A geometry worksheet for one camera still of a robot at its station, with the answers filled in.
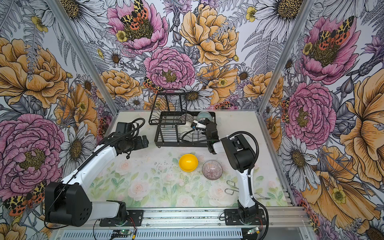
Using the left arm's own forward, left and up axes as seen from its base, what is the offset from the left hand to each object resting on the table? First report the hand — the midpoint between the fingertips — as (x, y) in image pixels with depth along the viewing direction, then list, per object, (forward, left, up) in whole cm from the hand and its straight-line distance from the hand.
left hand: (140, 148), depth 86 cm
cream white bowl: (+21, -26, -8) cm, 34 cm away
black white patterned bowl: (+30, -27, -8) cm, 41 cm away
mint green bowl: (+31, -37, -7) cm, 49 cm away
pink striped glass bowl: (-9, -41, -11) cm, 43 cm away
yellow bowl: (-4, -27, -11) cm, 29 cm away
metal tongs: (-17, -52, -12) cm, 56 cm away
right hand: (+22, -41, -2) cm, 46 cm away
